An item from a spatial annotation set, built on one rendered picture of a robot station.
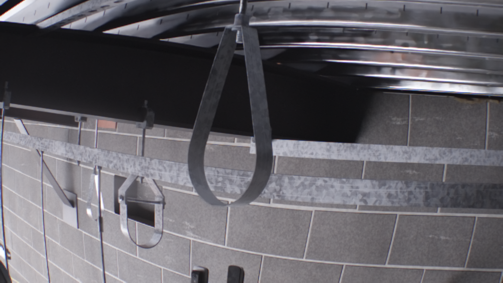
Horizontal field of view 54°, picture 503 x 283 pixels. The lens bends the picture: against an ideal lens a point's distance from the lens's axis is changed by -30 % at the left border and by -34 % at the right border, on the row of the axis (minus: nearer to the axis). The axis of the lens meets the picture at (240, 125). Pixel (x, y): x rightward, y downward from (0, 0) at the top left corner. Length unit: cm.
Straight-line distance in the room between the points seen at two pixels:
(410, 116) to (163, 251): 137
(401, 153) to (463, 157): 25
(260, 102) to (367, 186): 30
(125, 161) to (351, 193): 60
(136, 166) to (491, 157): 89
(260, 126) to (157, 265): 224
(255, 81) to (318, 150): 101
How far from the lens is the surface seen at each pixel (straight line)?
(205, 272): 79
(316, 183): 108
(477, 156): 148
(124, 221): 160
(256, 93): 78
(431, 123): 203
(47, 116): 359
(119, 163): 149
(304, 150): 181
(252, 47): 80
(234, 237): 256
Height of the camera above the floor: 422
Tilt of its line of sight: 3 degrees up
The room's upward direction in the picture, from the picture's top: 5 degrees clockwise
